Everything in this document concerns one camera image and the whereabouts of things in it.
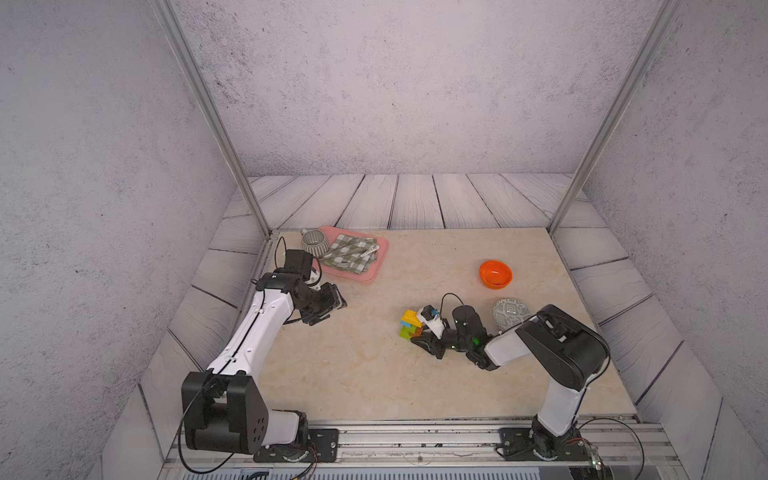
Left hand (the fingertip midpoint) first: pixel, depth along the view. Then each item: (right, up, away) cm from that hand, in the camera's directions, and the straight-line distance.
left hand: (344, 306), depth 82 cm
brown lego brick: (+21, -8, +4) cm, 23 cm away
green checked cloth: (-2, +14, +29) cm, 33 cm away
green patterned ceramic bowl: (+50, -4, +14) cm, 52 cm away
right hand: (+21, -10, +8) cm, 25 cm away
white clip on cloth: (+6, +16, +31) cm, 35 cm away
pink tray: (+5, +6, +26) cm, 27 cm away
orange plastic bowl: (+49, +7, +22) cm, 54 cm away
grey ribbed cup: (-16, +18, +32) cm, 40 cm away
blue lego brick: (+17, -6, +5) cm, 18 cm away
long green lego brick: (+17, -9, +6) cm, 20 cm away
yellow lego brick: (+18, -4, +2) cm, 19 cm away
